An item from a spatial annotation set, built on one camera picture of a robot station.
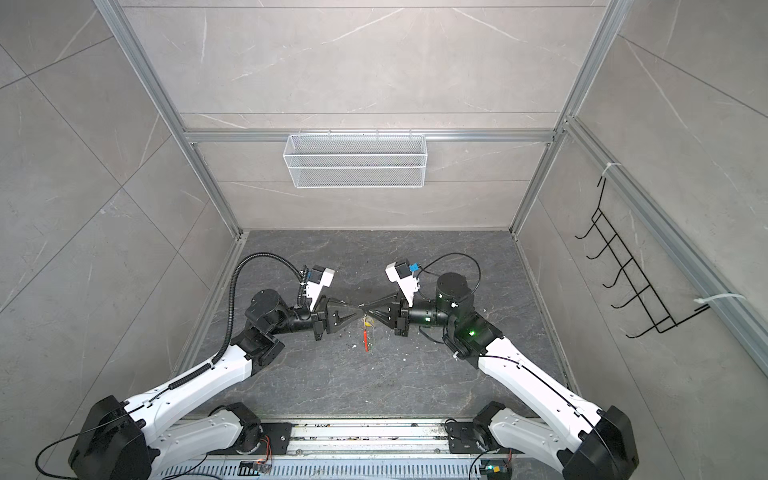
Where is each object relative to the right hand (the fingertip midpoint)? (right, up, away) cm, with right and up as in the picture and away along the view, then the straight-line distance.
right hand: (367, 309), depth 63 cm
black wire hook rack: (+59, -1, -4) cm, 60 cm away
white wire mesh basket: (-7, +45, +38) cm, 59 cm away
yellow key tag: (0, -4, +3) cm, 5 cm away
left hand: (-1, 0, 0) cm, 1 cm away
